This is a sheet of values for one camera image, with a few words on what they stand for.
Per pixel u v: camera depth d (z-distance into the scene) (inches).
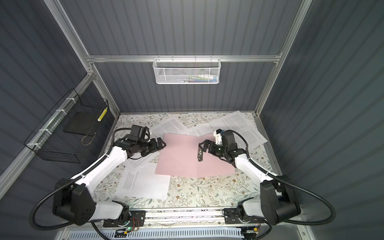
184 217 29.7
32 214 14.3
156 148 29.1
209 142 30.2
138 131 25.8
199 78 36.0
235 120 45.5
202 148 31.4
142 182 34.2
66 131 28.9
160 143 30.3
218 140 31.0
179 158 36.9
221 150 28.8
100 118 31.5
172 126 44.2
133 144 23.9
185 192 32.5
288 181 16.9
